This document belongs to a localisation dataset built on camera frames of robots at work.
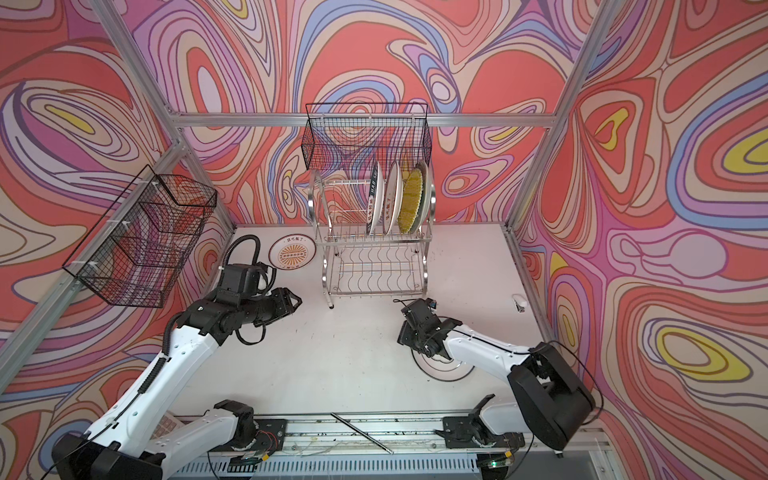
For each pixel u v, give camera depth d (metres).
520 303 0.95
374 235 0.75
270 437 0.72
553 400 0.42
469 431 0.74
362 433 0.74
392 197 0.68
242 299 0.57
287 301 0.68
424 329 0.67
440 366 0.85
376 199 0.86
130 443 0.39
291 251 1.11
